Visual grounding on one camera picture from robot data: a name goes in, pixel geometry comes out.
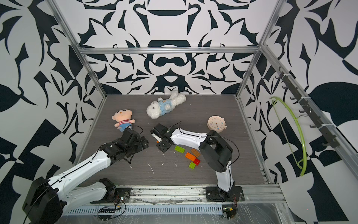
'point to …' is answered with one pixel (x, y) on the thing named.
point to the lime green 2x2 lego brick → (192, 165)
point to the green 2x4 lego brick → (179, 149)
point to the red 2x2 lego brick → (196, 162)
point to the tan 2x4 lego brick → (195, 152)
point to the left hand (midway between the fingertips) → (143, 142)
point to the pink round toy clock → (216, 123)
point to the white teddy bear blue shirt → (156, 108)
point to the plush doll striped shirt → (123, 116)
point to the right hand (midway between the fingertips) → (163, 143)
